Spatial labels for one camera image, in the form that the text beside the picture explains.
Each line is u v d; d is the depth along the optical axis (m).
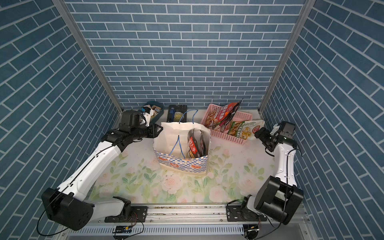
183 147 0.91
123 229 0.72
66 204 0.37
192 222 0.75
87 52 0.86
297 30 0.78
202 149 0.75
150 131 0.68
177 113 1.16
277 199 0.44
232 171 0.89
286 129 0.62
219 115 1.00
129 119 0.56
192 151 0.74
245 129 0.99
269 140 0.68
